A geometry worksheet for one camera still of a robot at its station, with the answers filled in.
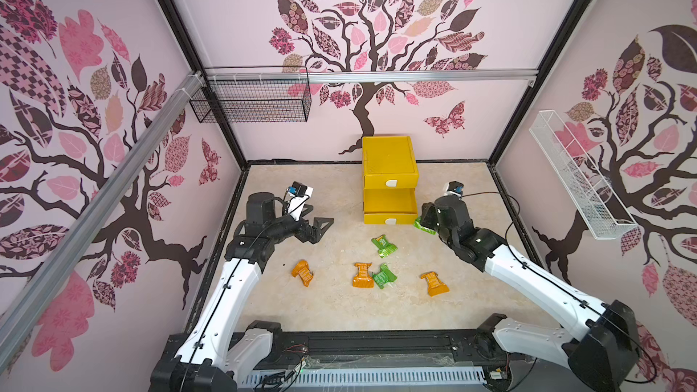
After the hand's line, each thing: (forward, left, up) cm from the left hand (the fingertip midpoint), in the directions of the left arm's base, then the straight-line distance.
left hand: (319, 219), depth 75 cm
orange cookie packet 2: (-9, -13, -21) cm, 27 cm away
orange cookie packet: (-6, +8, -21) cm, 23 cm away
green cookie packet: (+2, -20, -21) cm, 29 cm away
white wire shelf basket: (+10, -78, +3) cm, 79 cm away
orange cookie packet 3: (-11, -36, -22) cm, 44 cm away
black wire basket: (+86, +44, -16) cm, 98 cm away
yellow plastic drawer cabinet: (+19, -22, -2) cm, 29 cm away
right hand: (+5, -32, -3) cm, 33 cm away
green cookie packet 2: (-9, -20, -21) cm, 30 cm away
